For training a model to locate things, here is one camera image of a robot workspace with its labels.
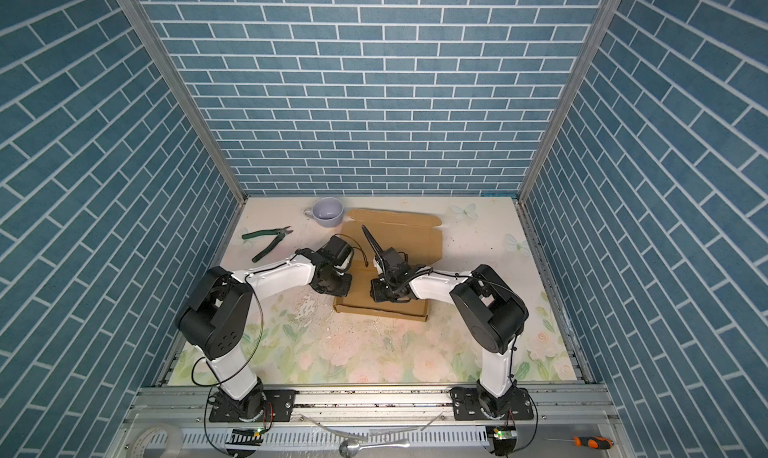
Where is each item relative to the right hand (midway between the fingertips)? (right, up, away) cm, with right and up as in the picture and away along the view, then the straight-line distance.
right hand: (371, 290), depth 93 cm
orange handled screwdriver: (+53, -29, -25) cm, 65 cm away
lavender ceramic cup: (-19, +26, +19) cm, 37 cm away
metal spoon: (-2, -30, -26) cm, 40 cm away
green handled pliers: (-34, +18, +15) cm, 42 cm away
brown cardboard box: (+15, +17, +13) cm, 26 cm away
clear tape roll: (-43, -30, -24) cm, 58 cm away
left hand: (-8, 0, 0) cm, 8 cm away
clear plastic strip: (-4, -30, -23) cm, 38 cm away
